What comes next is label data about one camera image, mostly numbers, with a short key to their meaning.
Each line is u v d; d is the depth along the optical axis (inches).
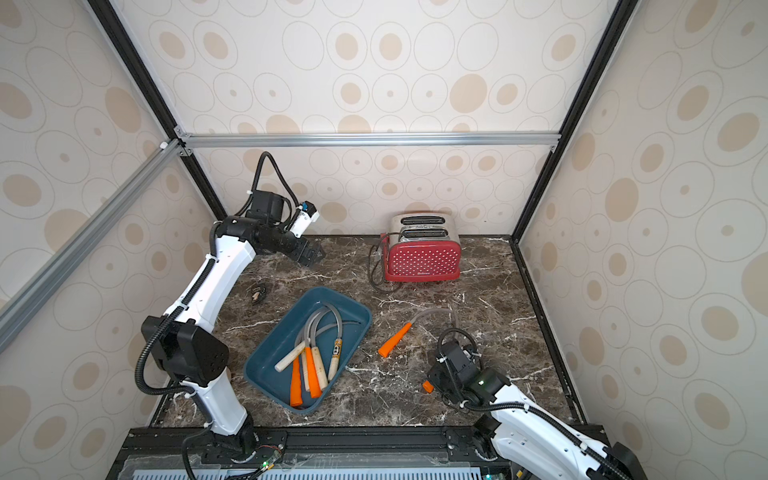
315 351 33.6
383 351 35.2
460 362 24.6
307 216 28.9
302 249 28.7
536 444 19.1
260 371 33.5
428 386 31.1
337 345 35.2
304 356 33.7
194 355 18.1
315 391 31.1
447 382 24.1
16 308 20.2
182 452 26.5
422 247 37.0
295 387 32.0
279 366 31.8
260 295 39.4
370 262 40.7
